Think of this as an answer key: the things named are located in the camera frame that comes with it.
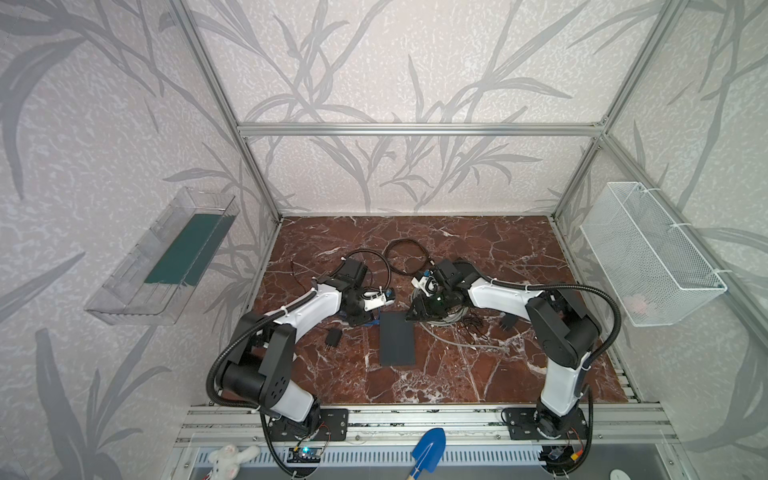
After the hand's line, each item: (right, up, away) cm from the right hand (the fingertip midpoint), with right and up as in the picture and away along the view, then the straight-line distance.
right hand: (411, 308), depth 89 cm
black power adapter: (-23, -9, -1) cm, 25 cm away
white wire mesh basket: (+50, +13, -28) cm, 59 cm away
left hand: (-13, +2, +2) cm, 13 cm away
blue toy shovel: (+4, -30, -19) cm, 36 cm away
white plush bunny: (-42, -29, -23) cm, 56 cm away
